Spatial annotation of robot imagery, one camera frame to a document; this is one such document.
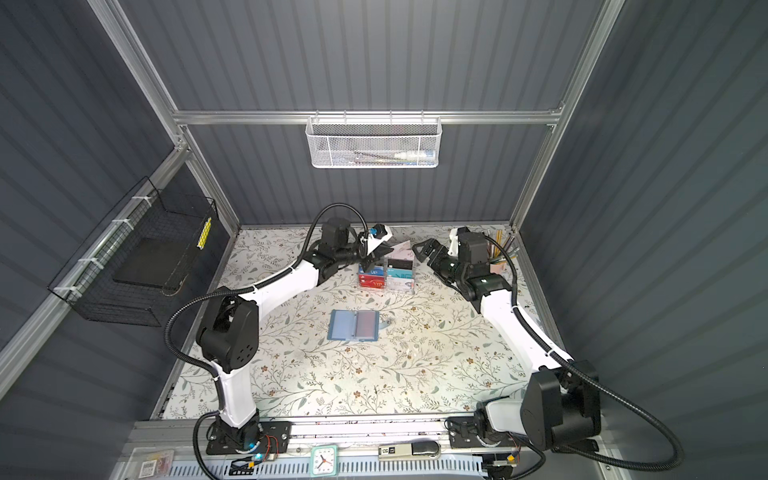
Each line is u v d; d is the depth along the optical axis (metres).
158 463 0.69
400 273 0.99
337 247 0.72
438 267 0.72
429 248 0.72
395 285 0.99
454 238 0.77
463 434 0.74
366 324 0.93
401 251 0.89
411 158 0.89
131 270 0.72
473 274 0.62
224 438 0.72
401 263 0.99
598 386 0.38
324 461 0.69
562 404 0.41
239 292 0.52
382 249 0.77
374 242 0.74
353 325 0.93
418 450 0.67
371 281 1.00
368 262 0.77
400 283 0.99
